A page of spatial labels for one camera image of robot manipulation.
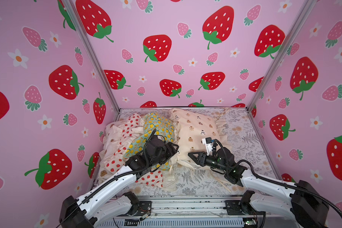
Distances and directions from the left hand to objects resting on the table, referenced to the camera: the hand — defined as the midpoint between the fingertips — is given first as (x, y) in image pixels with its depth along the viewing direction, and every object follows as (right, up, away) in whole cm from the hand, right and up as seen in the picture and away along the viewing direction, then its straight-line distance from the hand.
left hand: (178, 149), depth 74 cm
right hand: (+5, -4, -2) cm, 7 cm away
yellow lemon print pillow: (-14, +14, +4) cm, 20 cm away
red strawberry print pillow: (-37, +7, +11) cm, 39 cm away
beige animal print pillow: (+8, +12, +13) cm, 20 cm away
